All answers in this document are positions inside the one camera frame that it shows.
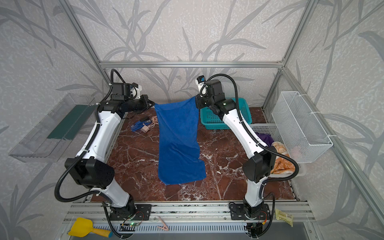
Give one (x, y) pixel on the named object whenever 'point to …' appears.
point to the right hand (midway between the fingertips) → (198, 91)
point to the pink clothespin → (165, 227)
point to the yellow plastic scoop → (82, 227)
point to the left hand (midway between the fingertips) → (156, 97)
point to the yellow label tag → (289, 219)
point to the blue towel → (179, 148)
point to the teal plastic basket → (210, 119)
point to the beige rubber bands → (155, 120)
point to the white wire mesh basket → (301, 136)
